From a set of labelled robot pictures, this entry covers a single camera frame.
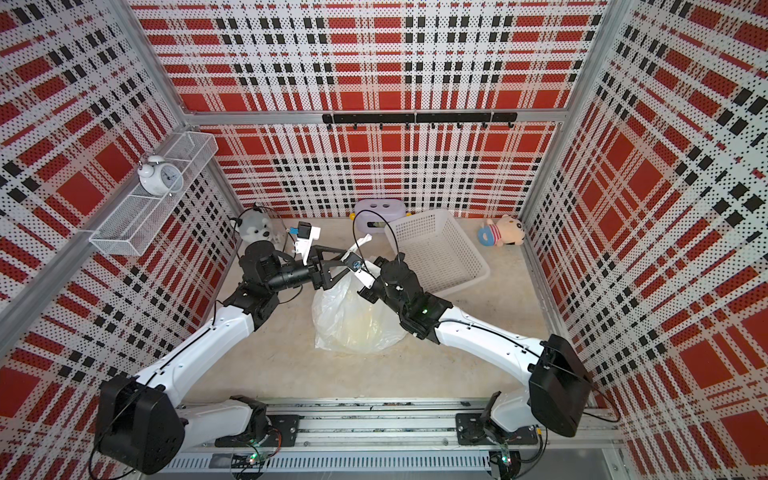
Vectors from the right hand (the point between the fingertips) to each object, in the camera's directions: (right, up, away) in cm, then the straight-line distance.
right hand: (365, 260), depth 74 cm
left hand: (-3, 0, -3) cm, 4 cm away
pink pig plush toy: (+48, +10, +35) cm, 60 cm away
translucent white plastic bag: (-7, -17, +6) cm, 19 cm away
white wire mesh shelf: (-74, +12, +18) cm, 77 cm away
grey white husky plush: (-38, +10, +20) cm, 44 cm away
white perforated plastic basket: (+25, 0, +37) cm, 44 cm away
